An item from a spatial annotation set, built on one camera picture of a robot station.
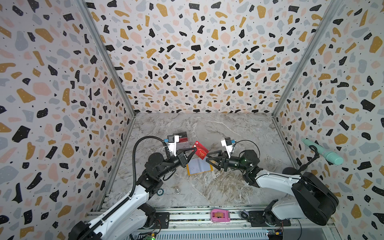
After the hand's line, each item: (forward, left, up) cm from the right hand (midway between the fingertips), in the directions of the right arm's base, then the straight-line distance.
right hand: (208, 158), depth 69 cm
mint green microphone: (-3, -50, +7) cm, 51 cm away
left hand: (+2, +4, +5) cm, 7 cm away
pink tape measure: (-20, -6, -22) cm, 30 cm away
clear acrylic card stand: (+25, +16, -21) cm, 36 cm away
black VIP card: (+27, +17, -19) cm, 37 cm away
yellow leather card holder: (+7, +5, -24) cm, 26 cm away
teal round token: (-8, +26, -25) cm, 37 cm away
